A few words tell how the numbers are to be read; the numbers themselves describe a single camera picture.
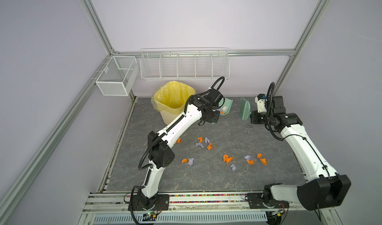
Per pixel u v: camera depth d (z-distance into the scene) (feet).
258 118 2.29
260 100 2.29
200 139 3.15
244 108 2.85
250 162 2.83
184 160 2.85
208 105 1.90
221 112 2.84
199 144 3.07
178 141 1.77
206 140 3.09
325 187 1.26
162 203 2.42
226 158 2.85
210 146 3.05
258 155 2.91
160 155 1.81
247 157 2.87
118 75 3.35
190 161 2.83
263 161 2.85
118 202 2.48
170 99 3.37
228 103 2.93
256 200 2.41
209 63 3.42
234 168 2.76
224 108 2.85
